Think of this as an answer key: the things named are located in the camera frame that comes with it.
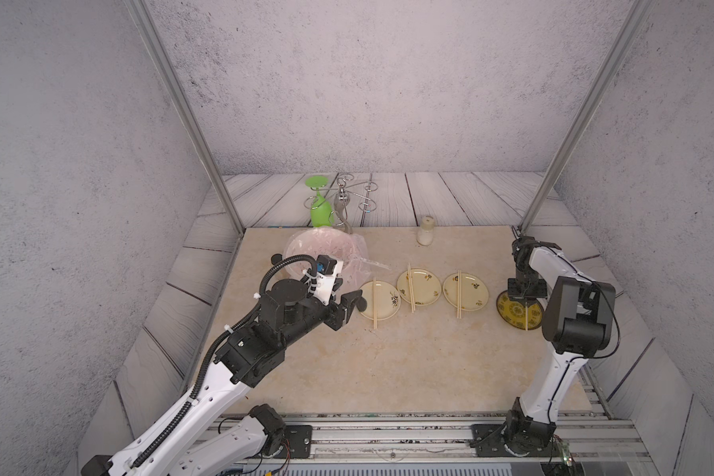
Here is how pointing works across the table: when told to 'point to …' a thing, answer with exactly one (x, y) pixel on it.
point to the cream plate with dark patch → (388, 300)
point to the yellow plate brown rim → (517, 315)
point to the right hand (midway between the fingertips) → (530, 300)
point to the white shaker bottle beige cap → (425, 235)
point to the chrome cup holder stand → (341, 199)
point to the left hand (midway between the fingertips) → (355, 289)
